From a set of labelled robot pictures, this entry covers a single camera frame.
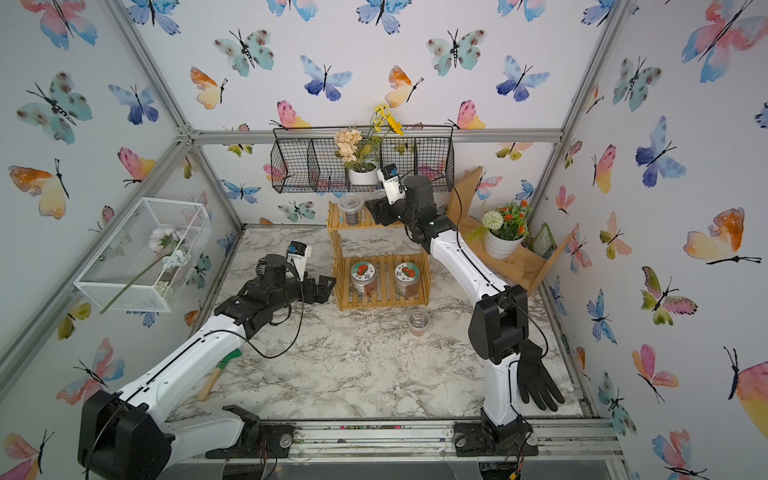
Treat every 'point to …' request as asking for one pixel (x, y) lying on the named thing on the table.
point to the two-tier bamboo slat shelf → (385, 296)
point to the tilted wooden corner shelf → (526, 270)
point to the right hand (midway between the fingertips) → (379, 192)
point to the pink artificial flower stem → (162, 237)
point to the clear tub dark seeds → (351, 203)
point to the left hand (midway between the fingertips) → (323, 273)
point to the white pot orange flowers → (504, 229)
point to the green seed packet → (544, 244)
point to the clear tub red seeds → (418, 321)
